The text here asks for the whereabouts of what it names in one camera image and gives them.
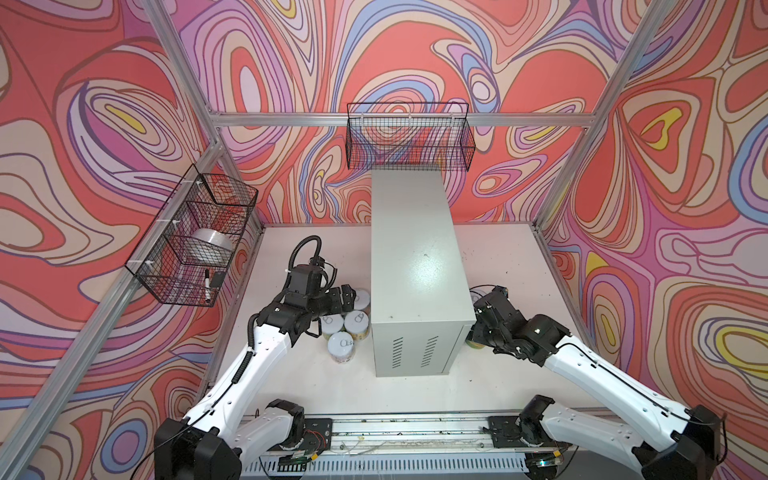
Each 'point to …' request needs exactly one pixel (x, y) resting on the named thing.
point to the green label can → (474, 344)
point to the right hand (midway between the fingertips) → (480, 335)
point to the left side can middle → (332, 323)
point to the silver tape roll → (213, 239)
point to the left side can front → (340, 347)
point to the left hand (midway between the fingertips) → (345, 293)
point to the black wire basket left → (187, 255)
